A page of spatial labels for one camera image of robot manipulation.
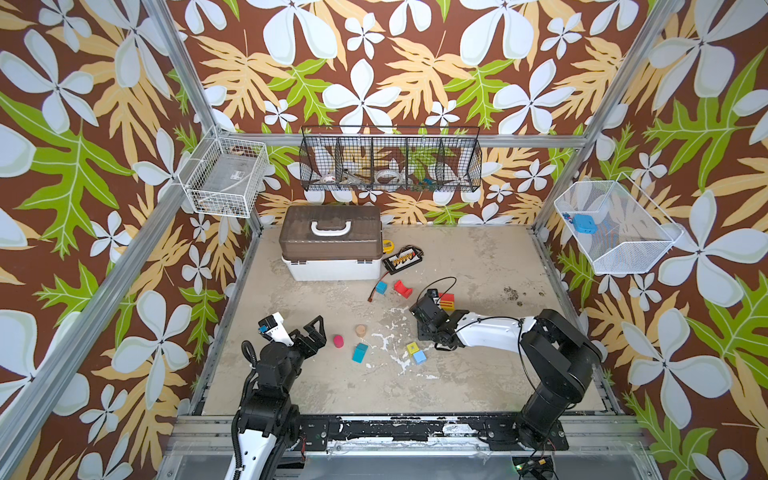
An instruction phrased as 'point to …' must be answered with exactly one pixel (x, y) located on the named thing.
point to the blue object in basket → (585, 224)
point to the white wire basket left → (225, 176)
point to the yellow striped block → (447, 305)
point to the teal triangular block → (360, 353)
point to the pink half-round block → (338, 341)
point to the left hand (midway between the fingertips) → (310, 321)
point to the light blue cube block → (420, 357)
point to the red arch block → (400, 287)
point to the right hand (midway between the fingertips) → (423, 326)
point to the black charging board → (406, 257)
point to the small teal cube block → (381, 287)
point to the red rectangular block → (446, 297)
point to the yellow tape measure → (388, 249)
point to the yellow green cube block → (412, 348)
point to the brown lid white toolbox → (329, 243)
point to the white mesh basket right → (613, 226)
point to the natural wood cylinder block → (360, 330)
